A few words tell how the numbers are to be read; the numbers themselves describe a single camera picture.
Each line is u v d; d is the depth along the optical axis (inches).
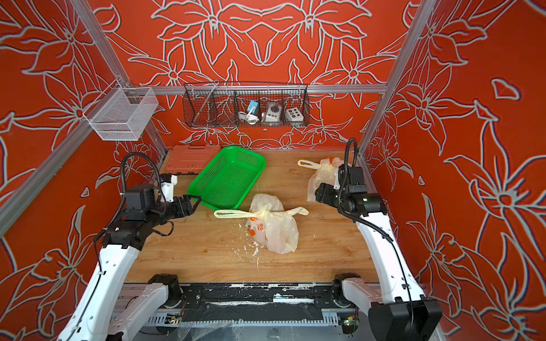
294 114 37.2
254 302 28.6
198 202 27.5
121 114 35.3
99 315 15.5
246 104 39.4
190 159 43.4
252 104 32.8
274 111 35.8
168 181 25.2
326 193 25.9
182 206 24.5
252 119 33.8
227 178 41.2
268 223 29.4
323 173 36.4
